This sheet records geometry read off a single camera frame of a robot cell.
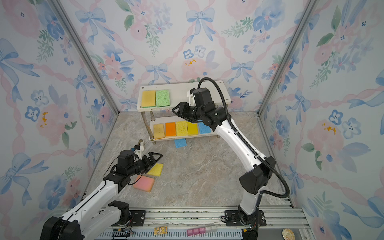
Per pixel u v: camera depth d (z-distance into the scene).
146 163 0.73
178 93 0.83
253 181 0.44
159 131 0.98
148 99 0.77
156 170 0.88
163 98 0.77
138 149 0.78
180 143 1.00
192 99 0.66
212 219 0.76
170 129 1.00
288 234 0.70
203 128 1.01
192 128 1.00
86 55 0.86
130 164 0.66
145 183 0.85
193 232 0.69
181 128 1.01
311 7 0.69
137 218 0.74
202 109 0.55
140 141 1.01
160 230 0.70
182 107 0.62
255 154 0.45
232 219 0.73
